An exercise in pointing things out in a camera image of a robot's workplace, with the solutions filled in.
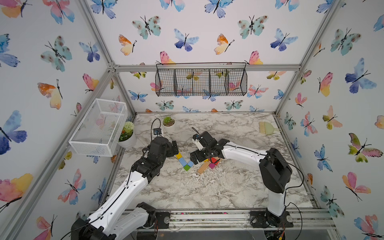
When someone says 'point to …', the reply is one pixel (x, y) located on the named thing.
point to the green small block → (186, 167)
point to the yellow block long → (179, 156)
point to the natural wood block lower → (203, 166)
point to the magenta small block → (212, 165)
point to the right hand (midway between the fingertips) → (197, 154)
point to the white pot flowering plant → (128, 137)
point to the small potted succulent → (168, 121)
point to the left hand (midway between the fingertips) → (168, 142)
